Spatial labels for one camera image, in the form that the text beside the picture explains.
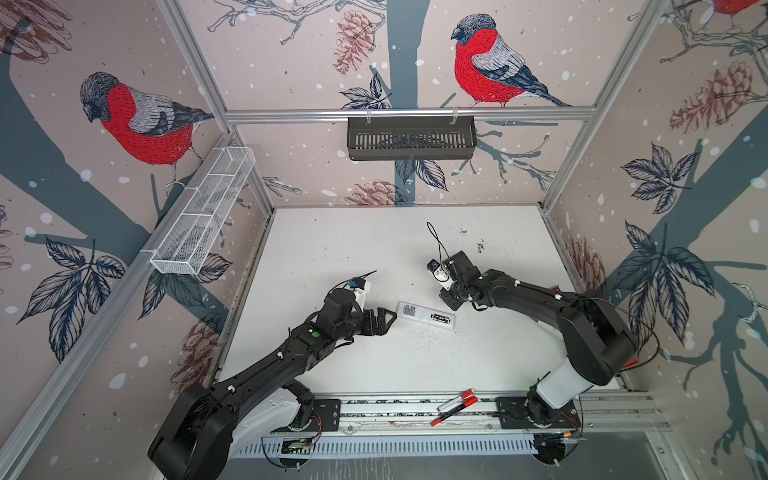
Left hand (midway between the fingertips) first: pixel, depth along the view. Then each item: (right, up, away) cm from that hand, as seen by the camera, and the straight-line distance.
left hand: (386, 317), depth 80 cm
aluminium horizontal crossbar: (+51, +93, +92) cm, 140 cm away
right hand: (+19, +4, +13) cm, 24 cm away
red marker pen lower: (+21, -21, -4) cm, 30 cm away
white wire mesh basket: (-50, +29, -1) cm, 58 cm away
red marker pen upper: (+20, -20, -2) cm, 29 cm away
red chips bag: (+66, -12, -1) cm, 67 cm away
